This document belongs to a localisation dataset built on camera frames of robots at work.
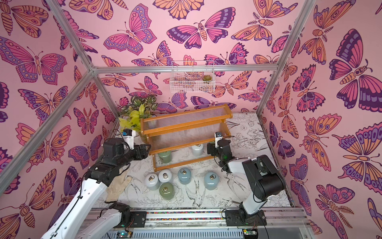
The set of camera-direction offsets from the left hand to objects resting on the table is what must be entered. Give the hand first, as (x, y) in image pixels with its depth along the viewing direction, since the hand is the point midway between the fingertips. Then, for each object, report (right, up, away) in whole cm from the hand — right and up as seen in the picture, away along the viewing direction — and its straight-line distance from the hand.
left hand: (146, 144), depth 76 cm
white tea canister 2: (+8, -17, +4) cm, 19 cm away
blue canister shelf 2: (+33, -20, +3) cm, 39 cm away
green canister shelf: (+10, -24, -1) cm, 26 cm away
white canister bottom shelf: (+26, -5, +15) cm, 31 cm away
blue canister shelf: (+19, -18, +6) cm, 27 cm away
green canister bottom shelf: (+8, -9, +10) cm, 16 cm away
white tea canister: (+2, -20, +3) cm, 21 cm away
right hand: (+38, 0, +20) cm, 43 cm away
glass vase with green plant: (-8, +20, +11) cm, 24 cm away
